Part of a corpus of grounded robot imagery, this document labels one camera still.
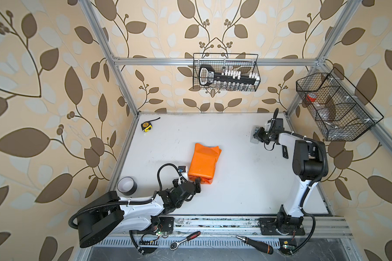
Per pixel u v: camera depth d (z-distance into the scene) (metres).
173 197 0.65
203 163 0.89
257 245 0.68
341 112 0.73
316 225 0.68
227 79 0.83
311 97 0.88
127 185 0.88
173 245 0.69
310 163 0.54
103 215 0.47
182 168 0.75
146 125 1.11
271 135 0.79
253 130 1.08
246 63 0.91
